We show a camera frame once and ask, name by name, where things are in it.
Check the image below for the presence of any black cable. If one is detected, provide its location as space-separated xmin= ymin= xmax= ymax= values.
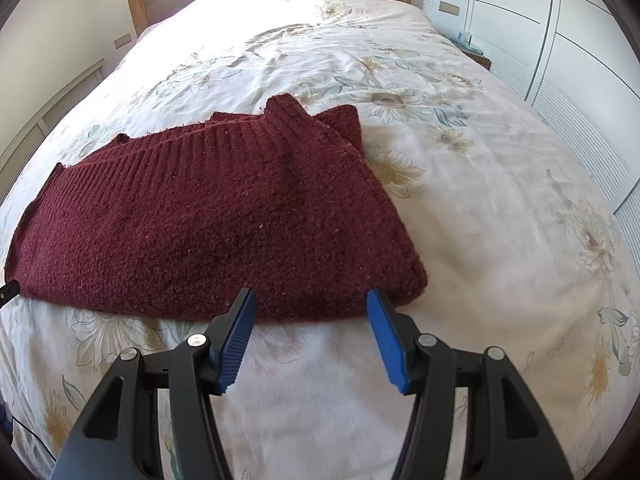
xmin=7 ymin=416 xmax=57 ymax=462

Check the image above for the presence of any bed with floral duvet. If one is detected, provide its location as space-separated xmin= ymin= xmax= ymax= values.
xmin=0 ymin=0 xmax=640 ymax=480

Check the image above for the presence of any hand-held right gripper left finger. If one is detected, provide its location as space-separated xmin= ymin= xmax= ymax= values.
xmin=50 ymin=287 xmax=258 ymax=480

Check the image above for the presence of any wooden nightstand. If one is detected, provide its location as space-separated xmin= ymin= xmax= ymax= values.
xmin=450 ymin=37 xmax=493 ymax=71

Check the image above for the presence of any dark red knitted sweater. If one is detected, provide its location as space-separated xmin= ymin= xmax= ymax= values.
xmin=5 ymin=94 xmax=429 ymax=323

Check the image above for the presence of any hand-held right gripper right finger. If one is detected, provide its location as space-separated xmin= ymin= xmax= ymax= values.
xmin=366 ymin=288 xmax=576 ymax=480

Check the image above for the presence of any white wardrobe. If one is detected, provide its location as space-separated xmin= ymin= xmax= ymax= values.
xmin=462 ymin=0 xmax=640 ymax=226

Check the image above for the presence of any louvered wall cabinet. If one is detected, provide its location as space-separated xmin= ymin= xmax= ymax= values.
xmin=0 ymin=58 xmax=106 ymax=201

